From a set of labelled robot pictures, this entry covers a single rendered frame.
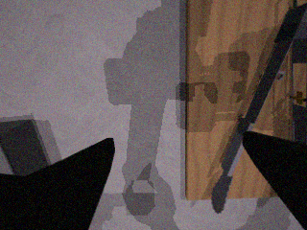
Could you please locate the dark grey roasting tin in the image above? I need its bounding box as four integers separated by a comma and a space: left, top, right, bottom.
0, 119, 49, 176

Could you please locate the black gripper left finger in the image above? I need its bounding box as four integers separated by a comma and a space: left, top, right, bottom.
0, 138, 115, 230

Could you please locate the wooden board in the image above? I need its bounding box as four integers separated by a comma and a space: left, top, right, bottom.
185, 0, 294, 201

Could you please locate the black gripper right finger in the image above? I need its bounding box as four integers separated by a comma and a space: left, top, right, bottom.
243, 131, 307, 230

